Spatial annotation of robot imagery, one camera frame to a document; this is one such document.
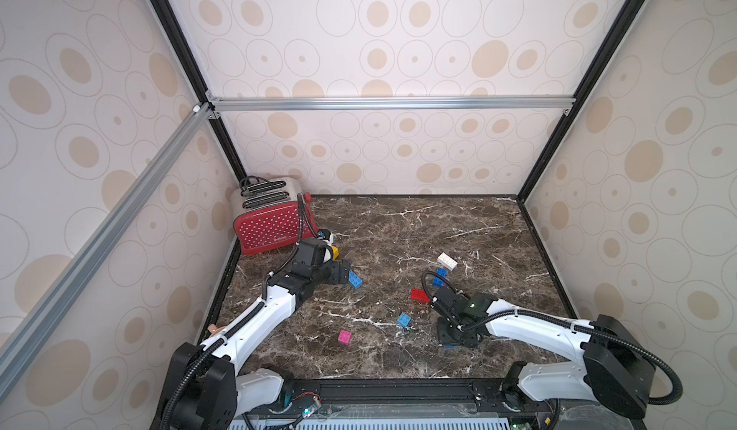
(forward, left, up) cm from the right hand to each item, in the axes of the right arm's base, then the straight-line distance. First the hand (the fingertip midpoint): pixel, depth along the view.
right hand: (451, 337), depth 83 cm
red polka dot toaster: (+30, +58, +19) cm, 68 cm away
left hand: (+16, +32, +15) cm, 38 cm away
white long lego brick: (+26, -2, +1) cm, 26 cm away
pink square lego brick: (-2, +31, +2) cm, 31 cm away
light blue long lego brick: (+4, +14, +2) cm, 14 cm away
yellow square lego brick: (+27, +38, +2) cm, 46 cm away
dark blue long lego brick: (+9, +5, +17) cm, 20 cm away
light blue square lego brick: (+17, +30, +2) cm, 34 cm away
